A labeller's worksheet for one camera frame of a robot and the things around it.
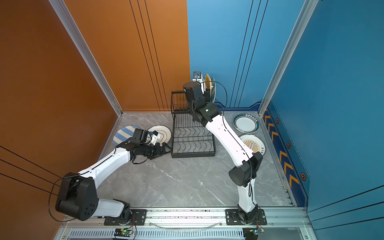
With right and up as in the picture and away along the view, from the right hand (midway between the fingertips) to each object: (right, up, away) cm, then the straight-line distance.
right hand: (201, 89), depth 74 cm
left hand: (-19, -32, +11) cm, 39 cm away
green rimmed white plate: (+35, -17, +37) cm, 54 cm away
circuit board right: (+24, -69, -4) cm, 73 cm away
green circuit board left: (-38, -70, -3) cm, 79 cm away
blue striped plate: (-56, -25, +33) cm, 69 cm away
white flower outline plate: (-26, -23, +32) cm, 47 cm away
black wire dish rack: (-7, -27, +29) cm, 40 cm away
